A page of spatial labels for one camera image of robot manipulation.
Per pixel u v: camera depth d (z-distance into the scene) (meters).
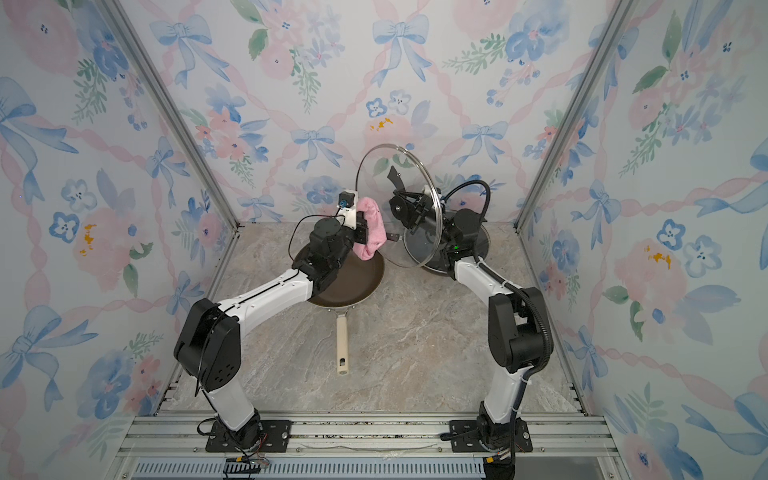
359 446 0.73
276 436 0.74
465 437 0.73
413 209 0.70
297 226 1.21
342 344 0.78
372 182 1.08
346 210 0.68
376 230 0.78
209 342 0.48
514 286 0.53
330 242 0.63
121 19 0.70
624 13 0.68
